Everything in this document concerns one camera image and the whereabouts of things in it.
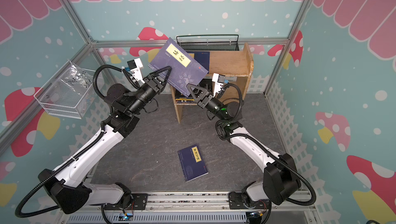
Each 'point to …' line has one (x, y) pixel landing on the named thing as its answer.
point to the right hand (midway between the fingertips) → (187, 88)
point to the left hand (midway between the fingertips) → (173, 73)
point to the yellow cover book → (182, 99)
